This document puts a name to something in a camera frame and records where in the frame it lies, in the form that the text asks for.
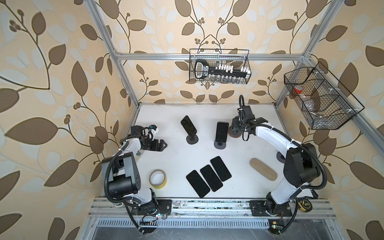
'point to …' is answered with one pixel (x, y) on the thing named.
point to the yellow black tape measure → (305, 205)
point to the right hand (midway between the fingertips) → (237, 124)
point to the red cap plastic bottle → (298, 89)
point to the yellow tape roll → (160, 186)
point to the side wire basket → (323, 102)
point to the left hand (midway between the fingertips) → (156, 143)
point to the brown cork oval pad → (263, 169)
